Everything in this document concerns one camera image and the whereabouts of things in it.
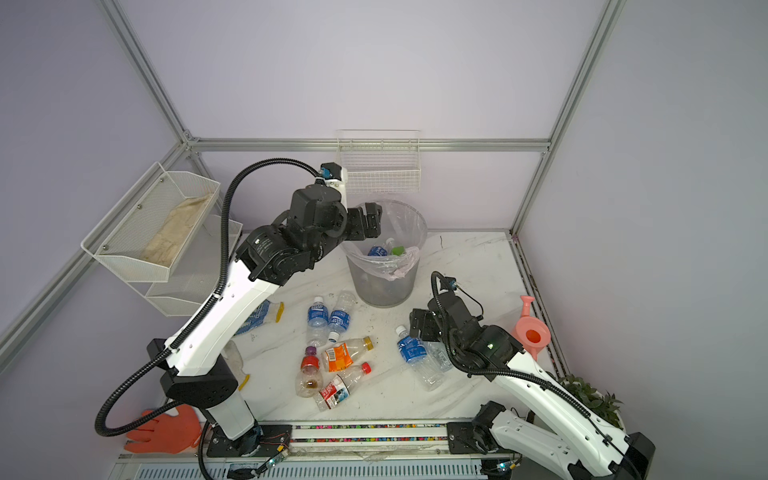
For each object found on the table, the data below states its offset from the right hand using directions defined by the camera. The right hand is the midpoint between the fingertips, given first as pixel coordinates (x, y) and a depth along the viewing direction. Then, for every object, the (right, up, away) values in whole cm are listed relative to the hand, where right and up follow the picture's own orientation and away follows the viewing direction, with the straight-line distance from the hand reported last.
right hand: (422, 316), depth 74 cm
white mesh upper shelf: (-72, +23, +6) cm, 76 cm away
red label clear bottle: (-22, -20, +3) cm, 29 cm away
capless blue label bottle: (-24, -4, +16) cm, 29 cm away
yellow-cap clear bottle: (-23, -14, +12) cm, 29 cm away
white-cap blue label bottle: (-31, -5, +17) cm, 35 cm away
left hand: (-14, +25, -11) cm, 30 cm away
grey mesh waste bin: (-13, +4, +19) cm, 24 cm away
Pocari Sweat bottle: (-13, +17, +26) cm, 34 cm away
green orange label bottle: (-6, +17, +24) cm, 30 cm away
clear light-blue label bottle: (+5, -12, +10) cm, 17 cm away
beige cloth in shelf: (-66, +18, +2) cm, 69 cm away
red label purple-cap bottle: (-31, -20, +9) cm, 38 cm away
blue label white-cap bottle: (-1, -13, +10) cm, 17 cm away
